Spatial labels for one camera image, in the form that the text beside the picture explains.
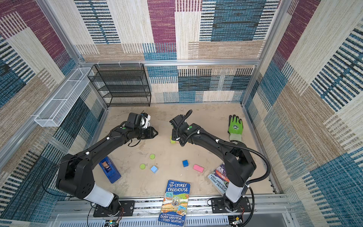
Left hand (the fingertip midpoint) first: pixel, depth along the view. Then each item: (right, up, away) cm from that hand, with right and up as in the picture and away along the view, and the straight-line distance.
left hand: (156, 131), depth 87 cm
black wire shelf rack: (-31, +34, +24) cm, 51 cm away
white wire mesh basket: (-48, +14, -13) cm, 51 cm away
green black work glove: (+54, +1, +16) cm, 56 cm away
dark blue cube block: (+17, -20, +1) cm, 26 cm away
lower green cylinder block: (-8, -22, 0) cm, 23 cm away
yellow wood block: (+12, -8, +10) cm, 18 cm away
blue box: (-26, -22, -4) cm, 34 cm away
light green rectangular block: (+8, -8, +9) cm, 14 cm away
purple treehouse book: (+37, -25, -6) cm, 45 cm away
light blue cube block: (-1, -22, -2) cm, 22 cm away
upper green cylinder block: (-4, -17, +5) cm, 18 cm away
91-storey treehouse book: (+12, -36, -14) cm, 40 cm away
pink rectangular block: (+25, -22, -1) cm, 33 cm away
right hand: (+13, -3, 0) cm, 13 cm away
